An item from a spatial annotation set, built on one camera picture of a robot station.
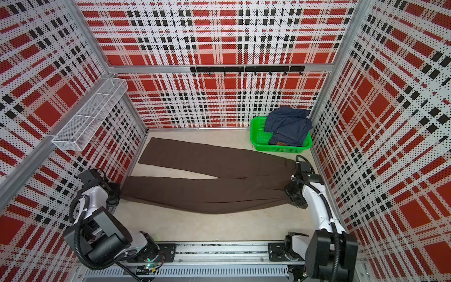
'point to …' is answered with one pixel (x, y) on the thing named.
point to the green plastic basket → (260, 138)
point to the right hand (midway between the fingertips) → (291, 196)
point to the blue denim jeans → (289, 126)
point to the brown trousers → (263, 181)
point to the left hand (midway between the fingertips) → (123, 191)
